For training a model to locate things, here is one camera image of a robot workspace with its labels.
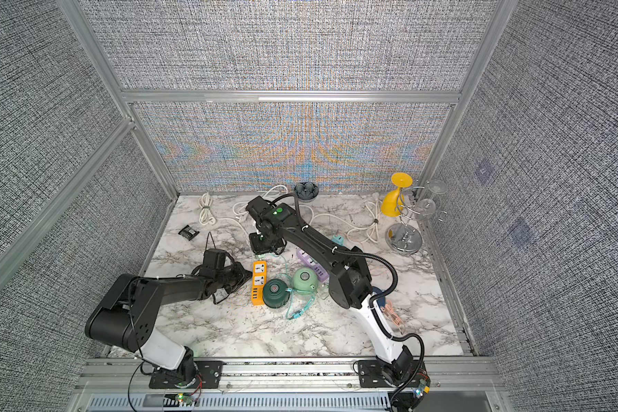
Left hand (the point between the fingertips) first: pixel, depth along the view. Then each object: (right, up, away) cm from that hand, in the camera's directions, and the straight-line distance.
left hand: (257, 273), depth 94 cm
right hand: (+1, +12, -8) cm, 14 cm away
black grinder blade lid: (+18, +33, +24) cm, 44 cm away
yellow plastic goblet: (+50, +26, +1) cm, 56 cm away
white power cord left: (-25, +21, +16) cm, 36 cm away
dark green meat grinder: (+8, -3, -15) cm, 18 cm away
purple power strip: (+23, +1, -3) cm, 24 cm away
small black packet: (-30, +14, +10) cm, 35 cm away
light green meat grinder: (+17, 0, -12) cm, 21 cm away
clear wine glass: (+63, +24, +4) cm, 68 cm away
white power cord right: (+40, +14, +13) cm, 44 cm away
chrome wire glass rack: (+57, +12, +9) cm, 59 cm away
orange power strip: (+1, -1, -4) cm, 4 cm away
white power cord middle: (-11, +25, +20) cm, 34 cm away
